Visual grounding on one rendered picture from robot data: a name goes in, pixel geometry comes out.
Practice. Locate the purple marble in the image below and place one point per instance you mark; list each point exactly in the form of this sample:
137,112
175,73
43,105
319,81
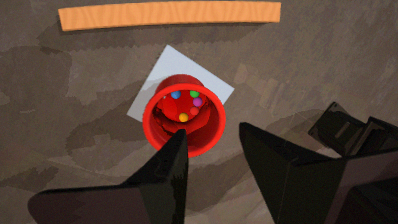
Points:
197,101

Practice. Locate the orange marble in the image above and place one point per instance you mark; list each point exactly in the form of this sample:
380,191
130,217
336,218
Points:
183,117

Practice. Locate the blue marble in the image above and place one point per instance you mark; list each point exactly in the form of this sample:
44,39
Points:
176,94

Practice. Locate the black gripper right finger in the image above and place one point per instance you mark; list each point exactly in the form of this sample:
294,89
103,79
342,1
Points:
301,186

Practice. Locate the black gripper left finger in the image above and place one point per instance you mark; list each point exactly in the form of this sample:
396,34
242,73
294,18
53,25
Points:
155,194

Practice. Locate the red cup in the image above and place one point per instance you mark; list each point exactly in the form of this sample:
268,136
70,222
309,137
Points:
161,116

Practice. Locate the orange flat bar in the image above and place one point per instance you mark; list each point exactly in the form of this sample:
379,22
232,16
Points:
167,13

